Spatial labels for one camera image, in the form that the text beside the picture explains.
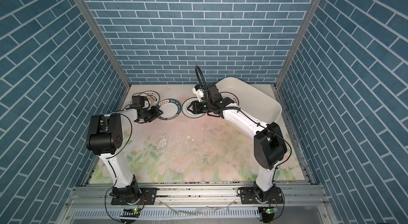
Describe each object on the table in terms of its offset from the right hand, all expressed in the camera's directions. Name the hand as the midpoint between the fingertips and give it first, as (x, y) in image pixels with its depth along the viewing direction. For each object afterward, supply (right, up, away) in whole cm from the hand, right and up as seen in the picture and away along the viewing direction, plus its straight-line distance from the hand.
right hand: (191, 108), depth 83 cm
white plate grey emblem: (-6, -4, +22) cm, 23 cm away
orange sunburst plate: (-28, +6, +22) cm, 36 cm away
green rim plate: (-17, -2, +24) cm, 30 cm away
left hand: (-21, -4, +19) cm, 28 cm away
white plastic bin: (+39, +3, +22) cm, 45 cm away
